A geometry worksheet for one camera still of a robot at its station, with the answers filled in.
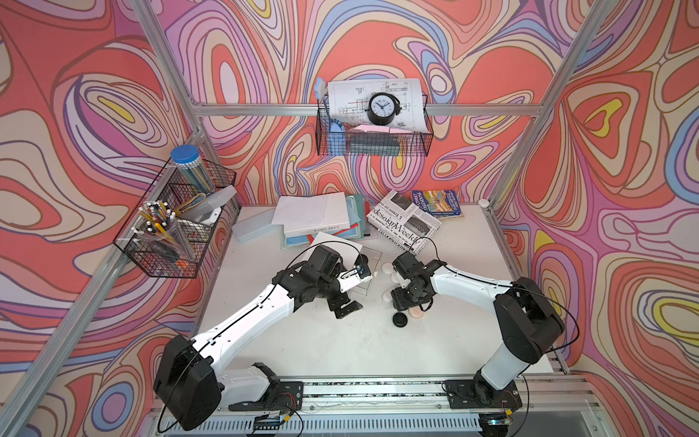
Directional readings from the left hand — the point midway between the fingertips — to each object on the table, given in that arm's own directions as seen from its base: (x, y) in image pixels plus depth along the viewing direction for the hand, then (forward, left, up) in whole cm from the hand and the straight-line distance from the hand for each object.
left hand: (355, 290), depth 78 cm
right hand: (+1, -17, -14) cm, 23 cm away
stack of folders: (+42, -1, -10) cm, 44 cm away
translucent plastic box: (+37, +42, -14) cm, 58 cm away
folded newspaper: (+35, -19, -8) cm, 41 cm away
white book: (+38, +17, -8) cm, 43 cm away
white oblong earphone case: (+5, -11, -13) cm, 17 cm away
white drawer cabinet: (+1, +2, +18) cm, 18 cm away
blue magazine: (+46, -36, -10) cm, 59 cm away
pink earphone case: (0, -20, -15) cm, 25 cm away
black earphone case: (-3, -14, -13) cm, 20 cm away
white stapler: (+12, +39, +18) cm, 44 cm away
